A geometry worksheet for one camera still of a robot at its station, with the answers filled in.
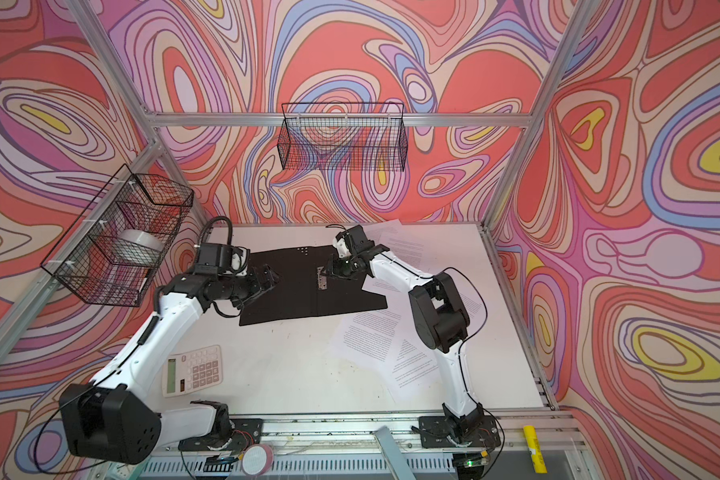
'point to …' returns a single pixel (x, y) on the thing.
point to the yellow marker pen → (534, 445)
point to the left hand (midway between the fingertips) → (277, 283)
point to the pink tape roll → (257, 459)
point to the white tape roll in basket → (138, 245)
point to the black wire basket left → (84, 257)
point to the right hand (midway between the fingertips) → (328, 279)
